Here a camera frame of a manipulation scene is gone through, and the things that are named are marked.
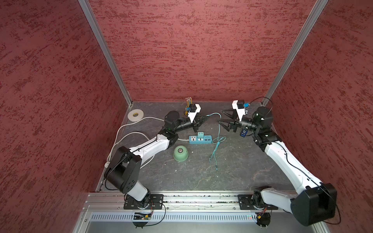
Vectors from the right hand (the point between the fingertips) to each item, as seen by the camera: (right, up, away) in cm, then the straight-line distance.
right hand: (219, 117), depth 70 cm
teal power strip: (-11, -15, +25) cm, 31 cm away
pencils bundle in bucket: (-15, +11, +30) cm, 35 cm away
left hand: (-5, 0, +3) cm, 6 cm away
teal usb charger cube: (-8, -12, +22) cm, 26 cm away
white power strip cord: (-67, -18, +29) cm, 75 cm away
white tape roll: (-58, +1, +42) cm, 72 cm away
